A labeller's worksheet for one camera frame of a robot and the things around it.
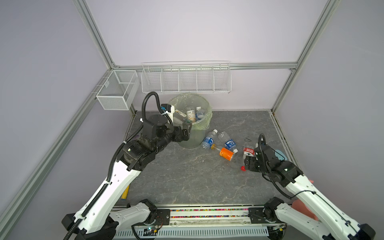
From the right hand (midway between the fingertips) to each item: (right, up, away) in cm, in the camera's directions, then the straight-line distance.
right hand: (252, 162), depth 77 cm
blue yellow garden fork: (-68, -18, +2) cm, 70 cm away
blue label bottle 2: (-9, +8, +17) cm, 21 cm away
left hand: (-35, +19, -14) cm, 43 cm away
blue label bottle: (-21, +9, +19) cm, 30 cm away
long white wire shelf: (-36, +52, +22) cm, 67 cm away
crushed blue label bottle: (-27, +24, +11) cm, 38 cm away
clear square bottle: (-39, +26, +11) cm, 49 cm away
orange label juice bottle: (-11, +2, +14) cm, 18 cm away
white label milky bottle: (-33, +25, +14) cm, 44 cm away
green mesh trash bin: (-30, +29, +16) cm, 45 cm away
